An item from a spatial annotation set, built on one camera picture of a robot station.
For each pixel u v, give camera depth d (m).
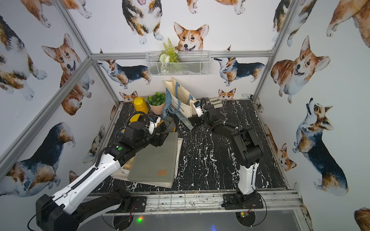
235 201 0.73
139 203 0.73
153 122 0.65
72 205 0.40
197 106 0.85
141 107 1.07
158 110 1.05
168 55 0.82
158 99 1.04
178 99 0.90
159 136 0.66
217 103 1.18
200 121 0.86
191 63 0.92
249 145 0.53
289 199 0.76
